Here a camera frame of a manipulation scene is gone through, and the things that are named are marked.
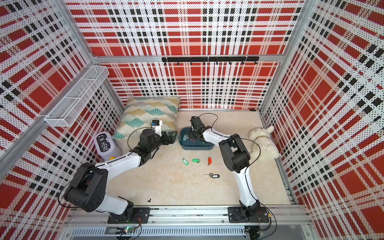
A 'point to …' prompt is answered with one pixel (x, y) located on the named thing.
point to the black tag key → (213, 175)
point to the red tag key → (209, 161)
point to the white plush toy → (264, 149)
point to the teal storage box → (187, 143)
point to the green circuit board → (129, 230)
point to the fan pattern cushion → (140, 112)
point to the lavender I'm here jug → (106, 146)
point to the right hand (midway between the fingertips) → (194, 132)
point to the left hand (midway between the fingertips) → (173, 131)
